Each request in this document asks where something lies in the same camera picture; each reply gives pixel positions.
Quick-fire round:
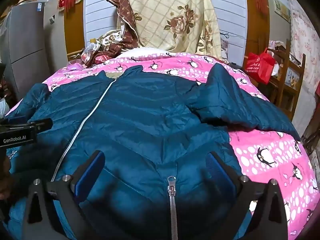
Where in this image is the wooden chair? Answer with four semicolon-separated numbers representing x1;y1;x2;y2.
265;39;307;120

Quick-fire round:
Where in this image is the white pillow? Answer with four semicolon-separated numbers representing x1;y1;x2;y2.
117;47;175;60

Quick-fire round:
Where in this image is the pink penguin print blanket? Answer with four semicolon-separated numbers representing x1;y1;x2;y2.
5;51;320;240

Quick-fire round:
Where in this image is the cream floral quilt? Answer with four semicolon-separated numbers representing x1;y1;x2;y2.
116;0;223;58

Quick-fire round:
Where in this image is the clear plastic bag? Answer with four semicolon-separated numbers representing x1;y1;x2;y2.
81;42;100;67

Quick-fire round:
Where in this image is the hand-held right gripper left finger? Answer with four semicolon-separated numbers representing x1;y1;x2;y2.
5;150;106;240

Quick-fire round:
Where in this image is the grey refrigerator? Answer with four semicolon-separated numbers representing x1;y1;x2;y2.
0;1;68;100

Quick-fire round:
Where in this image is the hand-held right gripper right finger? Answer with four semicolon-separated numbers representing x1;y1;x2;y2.
205;151;296;240

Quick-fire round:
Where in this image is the blue down jacket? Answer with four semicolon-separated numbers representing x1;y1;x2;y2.
5;64;302;240

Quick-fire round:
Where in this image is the wall picture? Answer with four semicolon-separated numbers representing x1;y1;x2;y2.
274;0;292;23

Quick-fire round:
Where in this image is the red shopping bag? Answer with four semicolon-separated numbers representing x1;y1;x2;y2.
244;48;277;85

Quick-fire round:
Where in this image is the white plastic bag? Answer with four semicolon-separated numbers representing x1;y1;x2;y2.
0;97;10;117

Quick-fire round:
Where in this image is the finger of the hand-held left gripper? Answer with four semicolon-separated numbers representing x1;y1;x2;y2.
0;118;54;132

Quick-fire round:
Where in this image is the pink floral wall cloth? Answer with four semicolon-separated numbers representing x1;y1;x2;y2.
287;0;320;90

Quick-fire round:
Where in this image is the brown floral cloth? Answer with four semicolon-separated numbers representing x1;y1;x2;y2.
96;0;140;65

